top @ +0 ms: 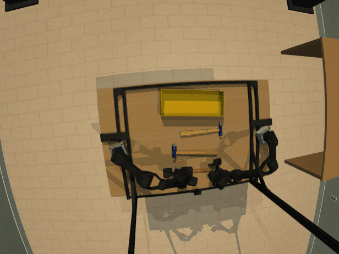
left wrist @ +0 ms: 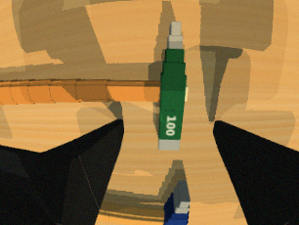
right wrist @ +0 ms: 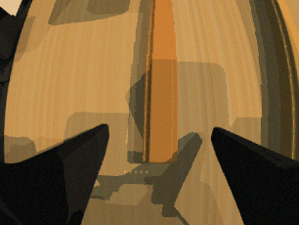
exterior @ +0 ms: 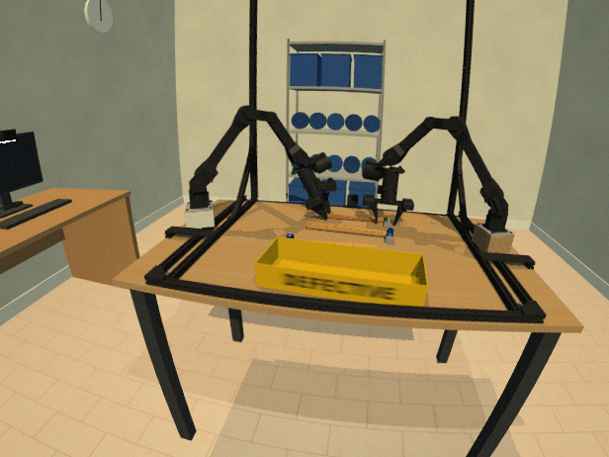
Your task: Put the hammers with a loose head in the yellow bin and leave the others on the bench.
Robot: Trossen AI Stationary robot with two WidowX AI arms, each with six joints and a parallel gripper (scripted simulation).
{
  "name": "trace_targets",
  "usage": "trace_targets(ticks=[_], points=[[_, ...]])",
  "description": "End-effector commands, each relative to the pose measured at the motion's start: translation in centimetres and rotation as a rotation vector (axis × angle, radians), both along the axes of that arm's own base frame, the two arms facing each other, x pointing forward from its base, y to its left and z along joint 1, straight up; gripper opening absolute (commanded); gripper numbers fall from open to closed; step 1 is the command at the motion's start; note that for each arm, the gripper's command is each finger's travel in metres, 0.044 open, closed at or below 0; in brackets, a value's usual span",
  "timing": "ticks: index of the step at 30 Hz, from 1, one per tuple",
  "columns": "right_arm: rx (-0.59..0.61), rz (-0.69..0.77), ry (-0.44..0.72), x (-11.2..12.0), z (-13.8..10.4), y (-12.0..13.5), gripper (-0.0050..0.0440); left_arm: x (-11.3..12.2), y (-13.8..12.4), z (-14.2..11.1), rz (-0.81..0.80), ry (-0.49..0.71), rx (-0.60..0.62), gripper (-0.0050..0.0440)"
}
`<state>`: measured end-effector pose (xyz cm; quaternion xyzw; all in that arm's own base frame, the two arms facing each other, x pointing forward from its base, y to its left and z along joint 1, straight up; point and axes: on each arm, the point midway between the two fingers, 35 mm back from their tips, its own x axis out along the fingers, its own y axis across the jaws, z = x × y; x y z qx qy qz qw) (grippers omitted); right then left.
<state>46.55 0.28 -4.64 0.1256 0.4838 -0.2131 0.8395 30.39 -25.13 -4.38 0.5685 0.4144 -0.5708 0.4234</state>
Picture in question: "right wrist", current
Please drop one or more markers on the hammer with blue head and wooden handle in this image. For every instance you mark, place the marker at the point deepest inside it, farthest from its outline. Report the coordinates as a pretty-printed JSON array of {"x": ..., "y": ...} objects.
[{"x": 287, "y": 51}]

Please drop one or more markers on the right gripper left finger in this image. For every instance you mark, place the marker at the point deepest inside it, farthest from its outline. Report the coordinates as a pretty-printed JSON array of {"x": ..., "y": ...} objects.
[{"x": 54, "y": 187}]

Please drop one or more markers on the hammer with green head and wooden handle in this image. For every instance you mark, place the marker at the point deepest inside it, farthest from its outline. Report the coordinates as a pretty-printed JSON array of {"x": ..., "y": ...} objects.
[{"x": 160, "y": 133}]

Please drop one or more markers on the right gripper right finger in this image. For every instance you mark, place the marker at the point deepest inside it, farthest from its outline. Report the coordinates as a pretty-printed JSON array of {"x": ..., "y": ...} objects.
[{"x": 265, "y": 184}]

